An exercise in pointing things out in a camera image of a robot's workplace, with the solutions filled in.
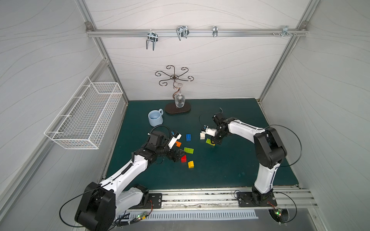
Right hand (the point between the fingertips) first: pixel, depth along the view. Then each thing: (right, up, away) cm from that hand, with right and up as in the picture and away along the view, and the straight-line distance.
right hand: (214, 138), depth 96 cm
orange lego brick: (-25, -4, 0) cm, 25 cm away
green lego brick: (-4, -2, -2) cm, 5 cm away
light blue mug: (-43, +14, +9) cm, 46 cm away
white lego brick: (-8, +1, 0) cm, 9 cm away
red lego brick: (-21, -11, -10) cm, 25 cm away
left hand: (-22, -4, -15) cm, 27 cm away
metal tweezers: (+9, +20, +18) cm, 28 cm away
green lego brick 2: (-17, -7, -5) cm, 19 cm away
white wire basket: (-69, +13, -27) cm, 76 cm away
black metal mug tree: (-32, +21, +14) cm, 41 cm away
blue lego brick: (-18, +1, -1) cm, 18 cm away
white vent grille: (-16, -34, -26) cm, 45 cm away
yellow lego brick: (-16, -14, -12) cm, 25 cm away
